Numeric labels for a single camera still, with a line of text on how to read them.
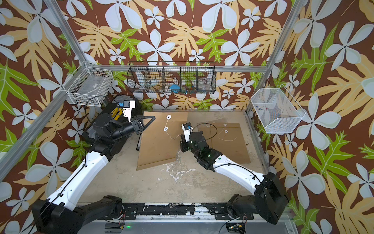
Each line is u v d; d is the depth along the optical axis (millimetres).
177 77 968
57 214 371
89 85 860
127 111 580
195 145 595
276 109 848
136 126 572
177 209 754
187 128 665
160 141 658
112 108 960
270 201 409
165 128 702
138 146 978
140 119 605
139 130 582
